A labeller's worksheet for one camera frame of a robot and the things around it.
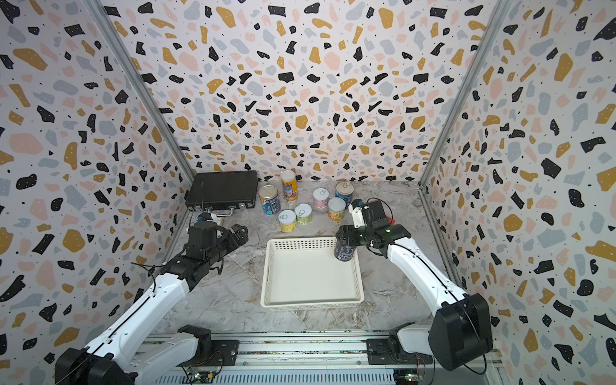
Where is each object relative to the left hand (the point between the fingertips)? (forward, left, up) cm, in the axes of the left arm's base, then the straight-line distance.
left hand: (240, 232), depth 82 cm
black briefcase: (+34, +20, -15) cm, 42 cm away
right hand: (0, -36, -1) cm, 36 cm away
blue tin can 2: (+27, -38, -8) cm, 48 cm away
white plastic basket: (-7, -21, -16) cm, 28 cm away
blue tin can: (+23, -5, -9) cm, 25 cm away
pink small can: (+28, -28, -13) cm, 41 cm away
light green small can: (+18, -20, -13) cm, 30 cm away
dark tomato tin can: (-6, -35, -4) cm, 36 cm away
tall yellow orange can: (+30, -14, -7) cm, 34 cm away
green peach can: (+19, -34, -12) cm, 41 cm away
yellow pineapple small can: (+16, -14, -14) cm, 25 cm away
